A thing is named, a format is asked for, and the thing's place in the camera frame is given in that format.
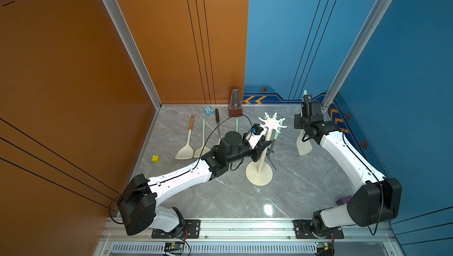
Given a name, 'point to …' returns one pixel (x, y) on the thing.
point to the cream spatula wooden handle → (187, 152)
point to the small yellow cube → (156, 158)
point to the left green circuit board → (174, 247)
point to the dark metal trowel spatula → (217, 117)
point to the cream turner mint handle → (305, 147)
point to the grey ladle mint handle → (273, 144)
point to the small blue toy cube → (209, 111)
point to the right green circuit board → (324, 248)
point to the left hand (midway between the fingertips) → (269, 138)
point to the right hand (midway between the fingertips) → (302, 116)
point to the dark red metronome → (235, 108)
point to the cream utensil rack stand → (258, 173)
